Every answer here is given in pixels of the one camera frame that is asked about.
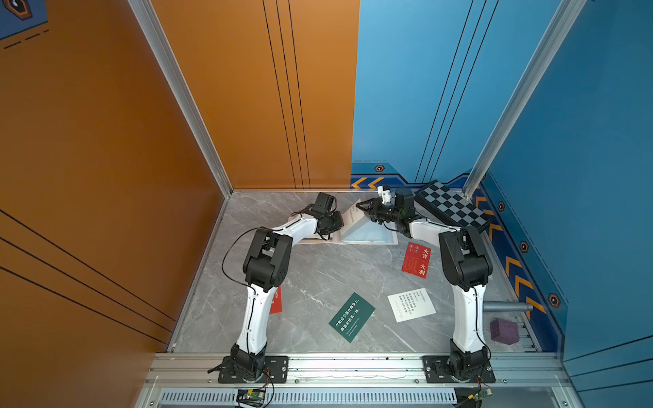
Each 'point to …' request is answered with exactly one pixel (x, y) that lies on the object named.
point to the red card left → (277, 303)
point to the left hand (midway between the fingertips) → (344, 220)
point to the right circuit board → (480, 394)
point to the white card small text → (411, 305)
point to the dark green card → (351, 317)
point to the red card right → (417, 260)
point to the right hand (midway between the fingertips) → (359, 207)
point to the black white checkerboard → (452, 204)
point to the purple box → (504, 331)
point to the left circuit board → (253, 397)
